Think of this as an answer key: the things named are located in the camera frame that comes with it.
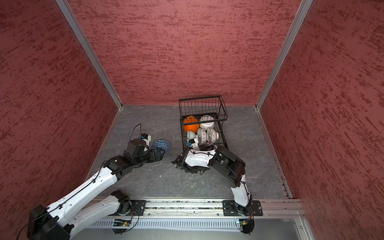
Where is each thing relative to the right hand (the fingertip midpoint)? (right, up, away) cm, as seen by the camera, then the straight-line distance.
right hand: (213, 150), depth 84 cm
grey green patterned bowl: (-6, +7, +5) cm, 11 cm away
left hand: (-31, -2, -4) cm, 31 cm away
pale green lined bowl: (-13, +8, +5) cm, 16 cm away
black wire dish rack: (-6, +24, +8) cm, 26 cm away
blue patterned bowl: (-31, +1, +10) cm, 33 cm away
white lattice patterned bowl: (0, +7, +6) cm, 10 cm away
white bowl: (-2, +13, +17) cm, 21 cm away
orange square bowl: (-11, +12, +14) cm, 21 cm away
